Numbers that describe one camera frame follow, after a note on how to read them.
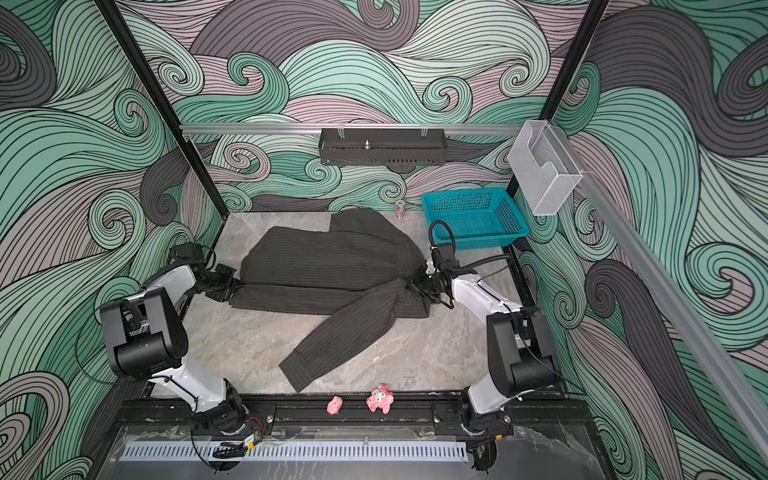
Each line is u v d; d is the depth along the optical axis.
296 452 0.70
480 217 1.20
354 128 0.92
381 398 0.73
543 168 0.79
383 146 0.95
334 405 0.74
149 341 0.47
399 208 1.17
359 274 1.00
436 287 0.75
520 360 0.44
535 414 0.75
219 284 0.80
